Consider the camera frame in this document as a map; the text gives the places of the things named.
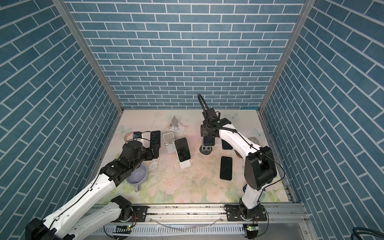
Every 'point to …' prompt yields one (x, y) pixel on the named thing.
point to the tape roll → (128, 136)
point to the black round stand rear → (205, 150)
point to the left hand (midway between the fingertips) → (153, 146)
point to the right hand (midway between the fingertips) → (206, 129)
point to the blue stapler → (244, 188)
